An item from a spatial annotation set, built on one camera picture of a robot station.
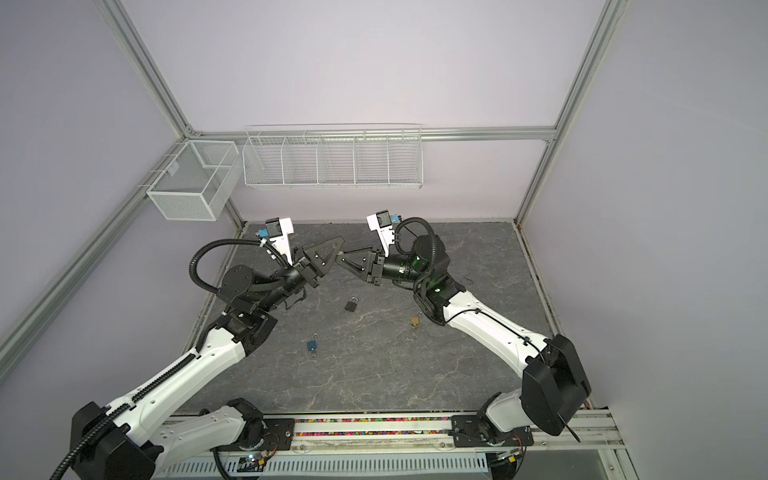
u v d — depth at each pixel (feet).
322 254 1.90
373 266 1.88
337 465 2.32
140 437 1.34
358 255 1.93
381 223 1.92
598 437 2.42
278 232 1.77
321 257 1.89
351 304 3.18
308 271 1.78
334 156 3.25
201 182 3.26
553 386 1.36
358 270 1.96
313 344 2.92
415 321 3.08
